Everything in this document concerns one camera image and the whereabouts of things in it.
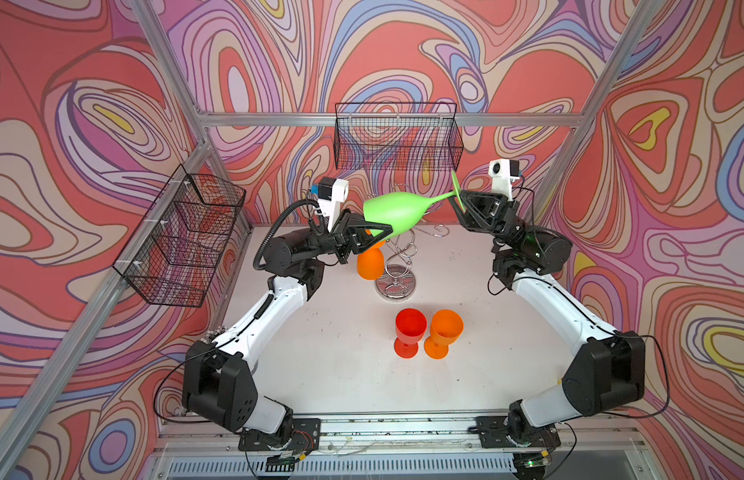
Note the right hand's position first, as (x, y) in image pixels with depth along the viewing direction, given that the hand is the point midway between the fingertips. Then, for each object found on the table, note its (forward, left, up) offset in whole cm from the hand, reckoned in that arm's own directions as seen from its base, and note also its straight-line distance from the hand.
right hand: (453, 207), depth 52 cm
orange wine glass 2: (+9, +15, -27) cm, 32 cm away
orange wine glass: (-5, -4, -38) cm, 39 cm away
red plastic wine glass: (-4, +5, -38) cm, 39 cm away
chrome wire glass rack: (+18, +6, -47) cm, 50 cm away
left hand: (-4, +11, -3) cm, 13 cm away
